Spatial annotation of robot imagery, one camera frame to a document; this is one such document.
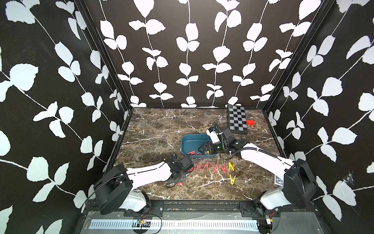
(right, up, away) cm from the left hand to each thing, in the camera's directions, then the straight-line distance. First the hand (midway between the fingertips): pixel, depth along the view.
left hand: (182, 176), depth 84 cm
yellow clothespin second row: (+29, -3, -1) cm, 30 cm away
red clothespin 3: (+20, +3, +4) cm, 20 cm away
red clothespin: (+15, +5, +5) cm, 17 cm away
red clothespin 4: (+26, +3, +4) cm, 26 cm away
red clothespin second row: (-2, -4, -2) cm, 5 cm away
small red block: (+51, +31, +27) cm, 66 cm away
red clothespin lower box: (+6, +12, +10) cm, 16 cm away
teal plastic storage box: (+5, +17, +17) cm, 25 cm away
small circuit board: (-18, -18, -14) cm, 29 cm away
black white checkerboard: (+41, +33, +26) cm, 59 cm away
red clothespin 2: (+10, +5, +4) cm, 12 cm away
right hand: (+12, +18, -1) cm, 21 cm away
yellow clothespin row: (+30, +4, +4) cm, 30 cm away
